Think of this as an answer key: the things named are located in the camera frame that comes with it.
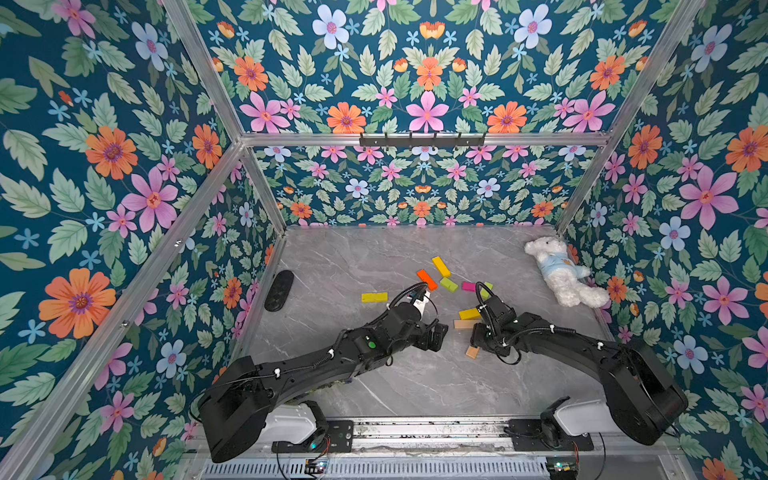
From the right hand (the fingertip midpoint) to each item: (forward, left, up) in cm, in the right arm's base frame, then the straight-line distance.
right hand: (480, 338), depth 89 cm
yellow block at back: (+28, +11, 0) cm, 30 cm away
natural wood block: (+5, +4, 0) cm, 6 cm away
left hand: (-3, +13, +13) cm, 19 cm away
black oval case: (+13, +66, +3) cm, 67 cm away
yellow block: (+7, +3, +2) cm, 8 cm away
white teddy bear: (+24, -27, +7) cm, 37 cm away
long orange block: (+23, +17, 0) cm, 28 cm away
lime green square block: (+19, +8, +1) cm, 21 cm away
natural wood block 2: (-5, +3, 0) cm, 5 cm away
